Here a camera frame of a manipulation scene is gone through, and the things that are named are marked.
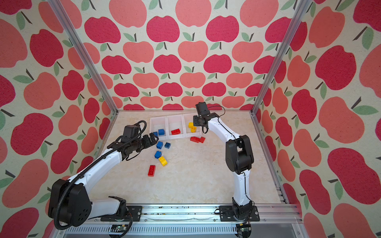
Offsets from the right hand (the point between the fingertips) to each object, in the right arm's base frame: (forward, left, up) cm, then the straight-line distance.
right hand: (198, 122), depth 97 cm
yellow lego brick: (+1, +4, -10) cm, 11 cm away
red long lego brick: (-5, +2, -13) cm, 14 cm away
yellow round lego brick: (-25, +20, -10) cm, 34 cm away
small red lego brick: (-5, -3, -13) cm, 14 cm away
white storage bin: (+1, +29, -5) cm, 29 cm away
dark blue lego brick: (-14, +20, -11) cm, 27 cm away
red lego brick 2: (-1, +17, -11) cm, 20 cm away
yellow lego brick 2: (+7, +6, -11) cm, 14 cm away
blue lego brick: (-3, +27, -10) cm, 29 cm away
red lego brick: (-32, +26, -11) cm, 42 cm away
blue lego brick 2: (-20, +25, -12) cm, 35 cm away
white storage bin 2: (+1, +7, -11) cm, 13 cm away
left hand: (-20, +25, +2) cm, 32 cm away
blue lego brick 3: (-5, +30, -10) cm, 32 cm away
